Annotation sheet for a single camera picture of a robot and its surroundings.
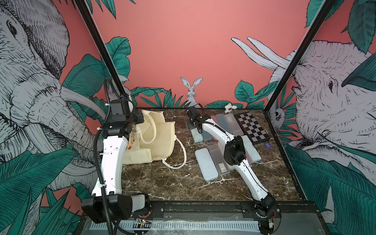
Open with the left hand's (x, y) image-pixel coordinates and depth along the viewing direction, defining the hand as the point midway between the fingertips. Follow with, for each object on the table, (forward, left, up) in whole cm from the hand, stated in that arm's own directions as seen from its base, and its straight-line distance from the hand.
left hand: (137, 110), depth 73 cm
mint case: (+2, -32, -30) cm, 44 cm away
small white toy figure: (+29, -60, -30) cm, 73 cm away
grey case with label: (-18, -45, -30) cm, 57 cm away
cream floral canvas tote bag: (-7, -5, -17) cm, 19 cm away
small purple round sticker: (-4, -82, -34) cm, 89 cm away
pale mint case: (-8, -67, -32) cm, 75 cm away
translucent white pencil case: (+8, -61, -31) cm, 69 cm away
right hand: (+14, -28, -26) cm, 41 cm away
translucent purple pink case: (-17, -37, -33) cm, 52 cm away
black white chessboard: (+10, -72, -32) cm, 80 cm away
